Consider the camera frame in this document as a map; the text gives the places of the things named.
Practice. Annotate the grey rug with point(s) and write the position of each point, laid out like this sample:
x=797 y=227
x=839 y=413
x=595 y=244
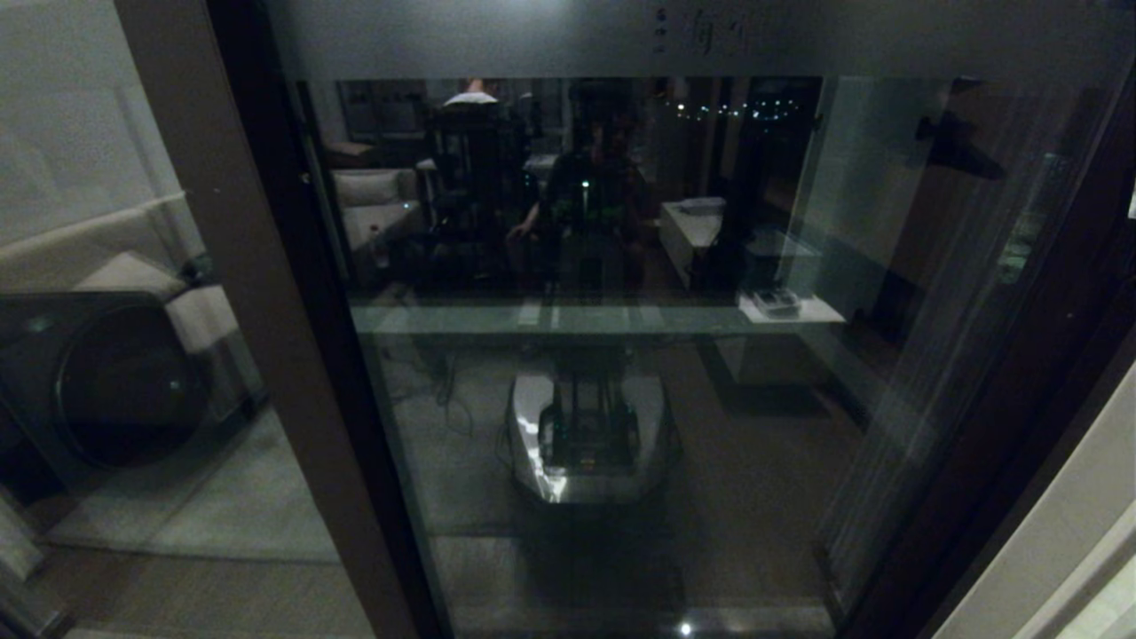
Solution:
x=209 y=506

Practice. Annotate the beige sofa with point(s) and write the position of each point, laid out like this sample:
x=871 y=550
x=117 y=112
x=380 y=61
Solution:
x=209 y=324

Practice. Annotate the beige sofa cushion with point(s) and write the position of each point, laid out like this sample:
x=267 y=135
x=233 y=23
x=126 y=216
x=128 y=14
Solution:
x=129 y=273

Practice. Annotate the small dark cloth item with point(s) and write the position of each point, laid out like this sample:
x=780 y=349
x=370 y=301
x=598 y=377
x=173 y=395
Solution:
x=197 y=269

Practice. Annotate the brown framed fixed glass panel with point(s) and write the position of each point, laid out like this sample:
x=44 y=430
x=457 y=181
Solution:
x=240 y=222

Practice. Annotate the dark outer door frame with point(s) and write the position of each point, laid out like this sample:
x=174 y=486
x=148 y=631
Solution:
x=950 y=568

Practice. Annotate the brown framed glass sliding door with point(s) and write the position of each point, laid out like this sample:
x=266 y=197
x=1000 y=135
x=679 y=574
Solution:
x=799 y=444

